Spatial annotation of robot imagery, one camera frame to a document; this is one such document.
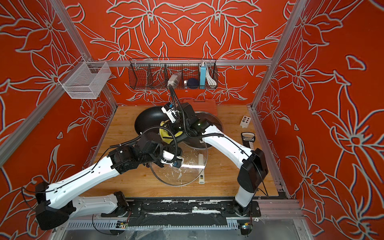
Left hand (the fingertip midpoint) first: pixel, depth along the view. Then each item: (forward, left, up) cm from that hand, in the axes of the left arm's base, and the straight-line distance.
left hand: (175, 145), depth 69 cm
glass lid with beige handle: (+9, -10, -12) cm, 18 cm away
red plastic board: (+51, -19, -21) cm, 59 cm away
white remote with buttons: (+36, -45, -21) cm, 61 cm away
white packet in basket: (+44, +6, +7) cm, 45 cm away
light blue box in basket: (+42, -12, +10) cm, 45 cm away
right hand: (+8, +9, +4) cm, 13 cm away
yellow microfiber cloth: (+2, +4, +5) cm, 7 cm away
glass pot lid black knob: (-8, -9, -5) cm, 13 cm away
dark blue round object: (+45, -6, +3) cm, 46 cm away
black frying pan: (+33, +24, -19) cm, 45 cm away
